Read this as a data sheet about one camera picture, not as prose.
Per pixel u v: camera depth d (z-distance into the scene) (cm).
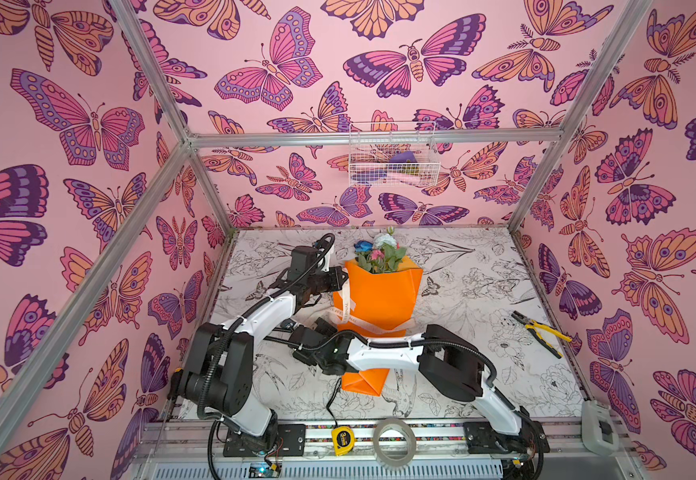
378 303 98
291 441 73
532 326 92
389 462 68
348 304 87
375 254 108
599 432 70
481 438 73
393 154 95
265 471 72
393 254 104
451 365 52
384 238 106
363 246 109
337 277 78
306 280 70
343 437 73
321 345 66
